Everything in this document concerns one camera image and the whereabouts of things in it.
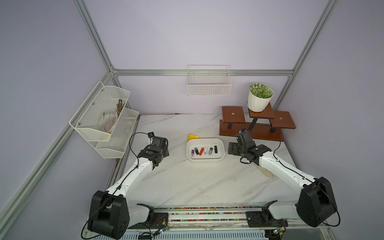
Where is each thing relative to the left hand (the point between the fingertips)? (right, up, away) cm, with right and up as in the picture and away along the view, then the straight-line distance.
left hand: (155, 152), depth 86 cm
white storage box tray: (+33, +4, +16) cm, 37 cm away
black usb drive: (+24, -1, +13) cm, 28 cm away
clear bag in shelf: (-23, +18, -9) cm, 31 cm away
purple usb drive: (+22, -2, +13) cm, 25 cm away
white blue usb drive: (+30, -1, +13) cm, 33 cm away
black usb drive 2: (+37, 0, +15) cm, 40 cm away
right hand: (+49, +1, +2) cm, 49 cm away
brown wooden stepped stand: (+77, +17, +25) cm, 83 cm away
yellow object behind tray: (+20, +8, +22) cm, 31 cm away
